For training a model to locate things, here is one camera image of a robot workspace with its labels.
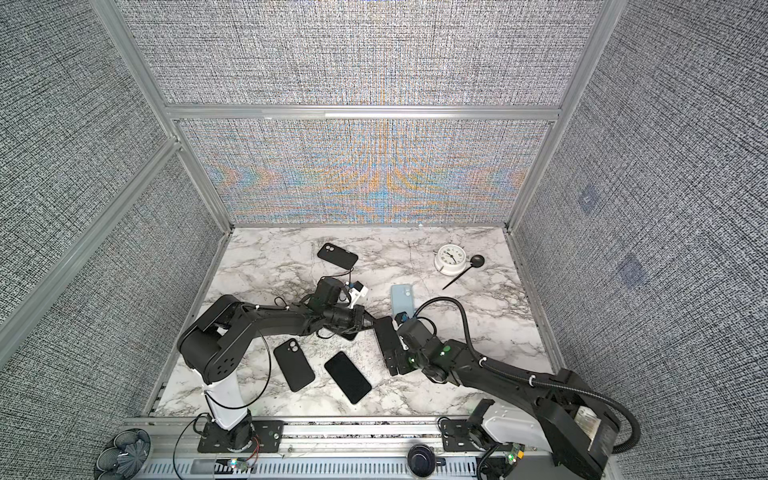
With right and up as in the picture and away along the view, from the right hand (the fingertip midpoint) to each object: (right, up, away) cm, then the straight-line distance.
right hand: (397, 354), depth 84 cm
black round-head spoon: (+29, +26, +22) cm, 45 cm away
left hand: (-5, +7, +3) cm, 9 cm away
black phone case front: (-30, -4, +1) cm, 30 cm away
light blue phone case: (+3, +13, +16) cm, 21 cm away
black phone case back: (-21, +28, +28) cm, 45 cm away
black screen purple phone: (-3, +5, +3) cm, 6 cm away
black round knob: (+5, -21, -13) cm, 25 cm away
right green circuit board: (+27, -18, -14) cm, 35 cm away
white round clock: (+20, +26, +20) cm, 38 cm away
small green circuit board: (-38, -21, -14) cm, 45 cm away
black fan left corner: (-64, -19, -15) cm, 68 cm away
